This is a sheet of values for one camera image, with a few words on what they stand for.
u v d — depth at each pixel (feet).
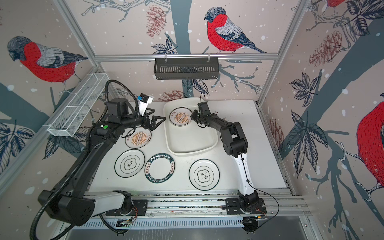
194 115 3.17
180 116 3.63
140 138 3.29
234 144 2.04
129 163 2.95
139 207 2.40
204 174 2.76
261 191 2.15
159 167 2.82
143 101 1.98
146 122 2.03
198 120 3.10
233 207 2.39
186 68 3.47
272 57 3.04
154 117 2.04
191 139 3.30
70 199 1.22
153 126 2.08
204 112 2.82
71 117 2.39
